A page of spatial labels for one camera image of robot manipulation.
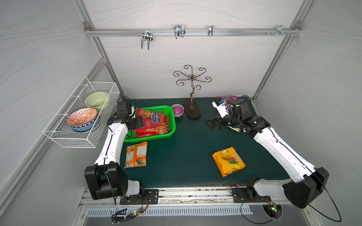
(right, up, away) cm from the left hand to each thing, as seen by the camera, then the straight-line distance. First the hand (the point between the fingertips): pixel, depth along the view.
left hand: (136, 123), depth 83 cm
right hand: (+44, +4, -8) cm, 45 cm away
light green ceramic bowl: (-18, +13, -10) cm, 24 cm away
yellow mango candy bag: (+54, -22, -3) cm, 58 cm away
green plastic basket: (+16, +8, +21) cm, 27 cm away
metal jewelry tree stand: (+34, +11, +29) cm, 46 cm away
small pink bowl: (+24, +8, +22) cm, 33 cm away
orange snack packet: (-2, -20, +3) cm, 21 cm away
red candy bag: (+8, -1, +10) cm, 13 cm away
